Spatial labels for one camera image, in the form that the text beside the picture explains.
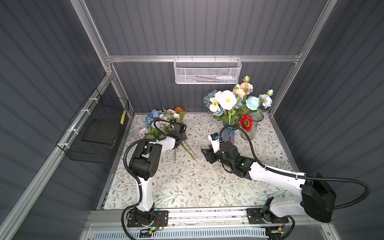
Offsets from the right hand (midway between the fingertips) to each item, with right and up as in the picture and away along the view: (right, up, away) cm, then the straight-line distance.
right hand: (206, 149), depth 80 cm
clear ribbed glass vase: (+33, +18, +14) cm, 40 cm away
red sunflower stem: (+22, +14, 0) cm, 26 cm away
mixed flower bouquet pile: (-30, +15, +22) cm, 40 cm away
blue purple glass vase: (+14, +8, +10) cm, 19 cm away
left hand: (-16, +7, +23) cm, 29 cm away
